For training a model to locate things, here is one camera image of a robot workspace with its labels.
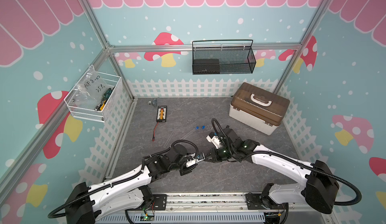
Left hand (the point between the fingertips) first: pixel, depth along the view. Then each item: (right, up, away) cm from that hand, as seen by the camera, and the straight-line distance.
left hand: (193, 162), depth 77 cm
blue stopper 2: (+6, +16, +25) cm, 30 cm away
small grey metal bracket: (-31, +34, +39) cm, 60 cm away
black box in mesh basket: (+7, +54, +13) cm, 56 cm away
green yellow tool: (-43, +34, -4) cm, 55 cm away
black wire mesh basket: (+18, +61, +17) cm, 66 cm away
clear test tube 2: (-16, +9, +20) cm, 27 cm away
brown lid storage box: (+39, +28, +10) cm, 49 cm away
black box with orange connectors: (-24, +25, +32) cm, 47 cm away
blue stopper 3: (+2, +7, -14) cm, 16 cm away
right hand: (+6, +2, -3) cm, 7 cm away
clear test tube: (-4, +11, +22) cm, 25 cm away
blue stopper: (+2, +15, +26) cm, 30 cm away
